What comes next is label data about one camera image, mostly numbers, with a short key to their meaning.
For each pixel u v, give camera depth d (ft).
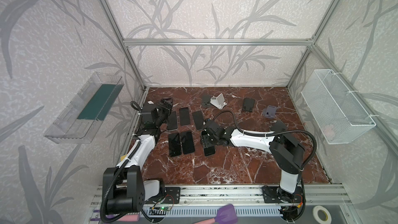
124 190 1.32
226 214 2.22
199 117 3.37
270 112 3.38
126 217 2.21
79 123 2.09
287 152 1.55
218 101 3.43
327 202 2.37
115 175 1.33
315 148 1.57
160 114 2.36
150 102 2.60
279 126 3.25
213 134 2.24
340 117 2.06
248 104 3.43
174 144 3.52
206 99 3.57
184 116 3.34
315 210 2.27
